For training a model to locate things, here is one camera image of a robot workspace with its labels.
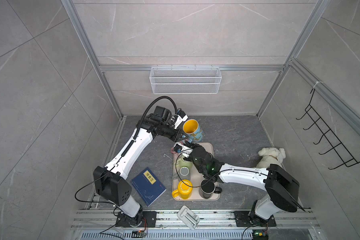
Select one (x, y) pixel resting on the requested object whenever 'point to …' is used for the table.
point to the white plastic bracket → (191, 219)
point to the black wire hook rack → (347, 159)
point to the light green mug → (181, 162)
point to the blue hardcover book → (147, 185)
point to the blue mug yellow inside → (192, 131)
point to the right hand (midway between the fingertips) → (188, 140)
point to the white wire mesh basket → (185, 80)
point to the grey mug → (184, 173)
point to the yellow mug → (184, 189)
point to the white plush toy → (270, 155)
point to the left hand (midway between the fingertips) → (187, 134)
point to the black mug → (207, 188)
